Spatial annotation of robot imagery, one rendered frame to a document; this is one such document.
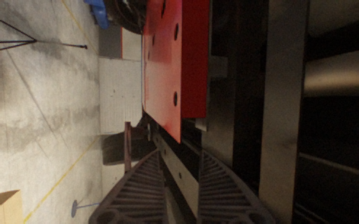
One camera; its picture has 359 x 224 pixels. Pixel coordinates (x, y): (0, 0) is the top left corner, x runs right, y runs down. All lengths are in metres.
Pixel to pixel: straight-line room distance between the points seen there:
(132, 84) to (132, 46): 2.22
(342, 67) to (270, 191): 0.20
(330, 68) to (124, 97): 8.70
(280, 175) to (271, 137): 0.04
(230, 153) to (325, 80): 0.19
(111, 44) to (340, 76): 9.25
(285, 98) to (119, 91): 8.74
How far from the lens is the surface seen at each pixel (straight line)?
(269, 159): 0.21
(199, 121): 0.30
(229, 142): 0.30
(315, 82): 0.32
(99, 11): 7.79
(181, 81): 0.24
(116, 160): 1.29
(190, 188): 0.34
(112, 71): 9.00
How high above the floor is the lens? 1.51
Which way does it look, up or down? 20 degrees up
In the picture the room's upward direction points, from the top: 89 degrees clockwise
